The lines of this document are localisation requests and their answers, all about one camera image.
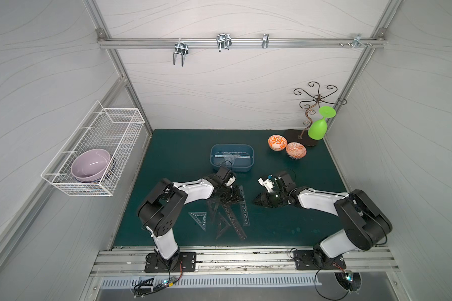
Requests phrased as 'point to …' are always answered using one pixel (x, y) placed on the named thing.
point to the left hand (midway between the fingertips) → (244, 200)
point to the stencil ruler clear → (243, 208)
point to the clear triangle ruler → (194, 216)
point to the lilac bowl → (89, 165)
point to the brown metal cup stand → (301, 137)
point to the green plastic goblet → (317, 128)
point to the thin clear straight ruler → (236, 154)
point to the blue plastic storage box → (240, 157)
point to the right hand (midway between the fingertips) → (253, 201)
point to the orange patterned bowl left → (277, 142)
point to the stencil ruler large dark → (238, 227)
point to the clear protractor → (228, 160)
